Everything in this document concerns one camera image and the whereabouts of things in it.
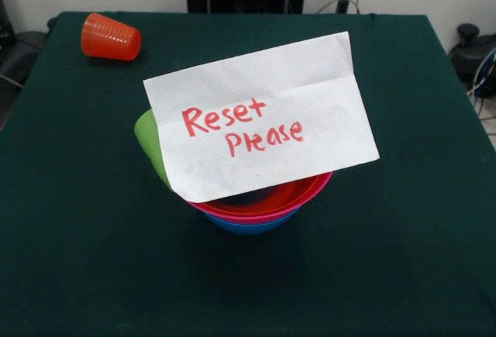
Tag green cup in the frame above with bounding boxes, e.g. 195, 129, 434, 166
133, 108, 172, 192

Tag blue bowl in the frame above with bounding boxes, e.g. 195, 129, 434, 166
203, 207, 301, 236

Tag white paper reset sign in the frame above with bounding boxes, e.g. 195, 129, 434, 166
142, 30, 381, 203

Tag orange ribbed cup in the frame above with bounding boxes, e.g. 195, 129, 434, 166
80, 12, 143, 62

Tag dark green tablecloth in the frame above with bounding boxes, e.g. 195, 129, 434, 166
0, 10, 496, 337

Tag black chair base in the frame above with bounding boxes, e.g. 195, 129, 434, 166
0, 0, 53, 129
448, 22, 496, 98

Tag red bowl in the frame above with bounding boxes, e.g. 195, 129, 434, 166
207, 174, 325, 216

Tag pink bowl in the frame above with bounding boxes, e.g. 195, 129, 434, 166
184, 170, 334, 225

